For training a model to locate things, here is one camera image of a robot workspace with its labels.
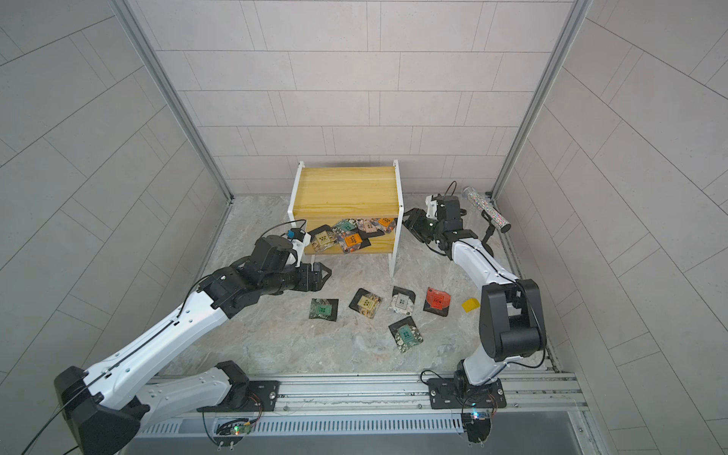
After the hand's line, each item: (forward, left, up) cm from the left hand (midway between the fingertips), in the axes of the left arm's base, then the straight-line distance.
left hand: (327, 271), depth 73 cm
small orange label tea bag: (+19, -16, -4) cm, 26 cm away
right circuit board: (-31, -38, -19) cm, 53 cm away
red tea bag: (0, -32, -18) cm, 37 cm away
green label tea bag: (-2, +3, -19) cm, 20 cm away
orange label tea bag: (+12, -5, -3) cm, 13 cm away
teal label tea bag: (+18, -3, -3) cm, 18 cm away
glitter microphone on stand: (+19, -48, +1) cm, 52 cm away
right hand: (+19, -21, -1) cm, 28 cm away
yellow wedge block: (-1, -42, -18) cm, 46 cm away
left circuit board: (-32, +20, -17) cm, 41 cm away
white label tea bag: (0, -21, -18) cm, 28 cm away
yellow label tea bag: (+13, +4, -4) cm, 14 cm away
